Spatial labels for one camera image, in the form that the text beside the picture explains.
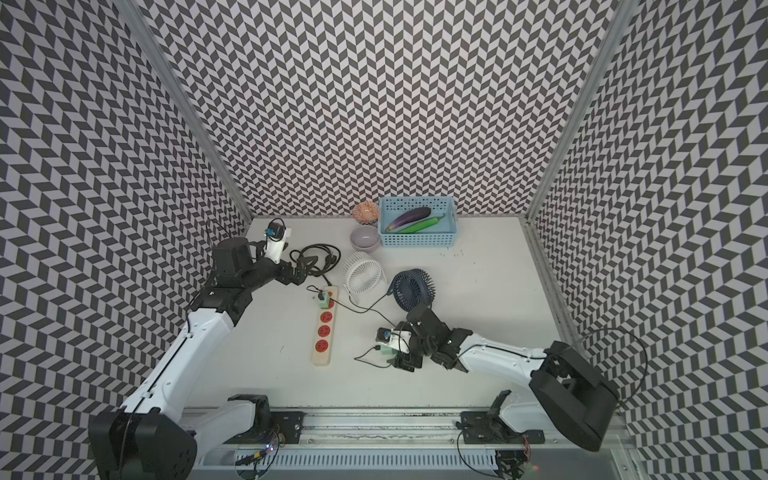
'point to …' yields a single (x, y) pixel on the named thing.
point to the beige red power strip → (325, 328)
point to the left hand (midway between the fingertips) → (298, 253)
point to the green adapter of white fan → (324, 303)
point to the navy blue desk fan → (411, 287)
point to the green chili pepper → (421, 225)
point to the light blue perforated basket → (417, 221)
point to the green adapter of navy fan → (395, 361)
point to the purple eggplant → (421, 212)
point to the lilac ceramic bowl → (365, 238)
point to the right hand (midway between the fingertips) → (395, 348)
